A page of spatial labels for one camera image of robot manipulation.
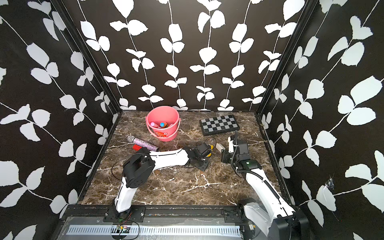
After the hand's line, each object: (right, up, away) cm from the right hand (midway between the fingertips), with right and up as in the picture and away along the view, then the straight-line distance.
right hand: (221, 150), depth 84 cm
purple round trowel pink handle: (-41, +15, +7) cm, 44 cm away
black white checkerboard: (+3, +14, +26) cm, 30 cm away
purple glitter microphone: (-58, +4, +14) cm, 60 cm away
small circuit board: (-51, -37, -13) cm, 64 cm away
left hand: (-8, -9, +6) cm, 14 cm away
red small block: (-54, -1, +14) cm, 56 cm away
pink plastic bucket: (-39, +16, +25) cm, 49 cm away
